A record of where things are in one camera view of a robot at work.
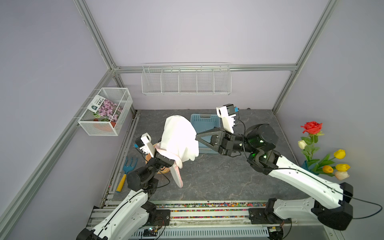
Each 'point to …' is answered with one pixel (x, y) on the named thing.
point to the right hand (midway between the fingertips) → (198, 141)
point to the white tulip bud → (302, 144)
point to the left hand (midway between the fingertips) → (180, 140)
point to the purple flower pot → (105, 109)
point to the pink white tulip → (341, 175)
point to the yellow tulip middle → (342, 167)
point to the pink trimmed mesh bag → (176, 174)
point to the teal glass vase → (305, 166)
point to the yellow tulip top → (340, 154)
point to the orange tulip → (327, 169)
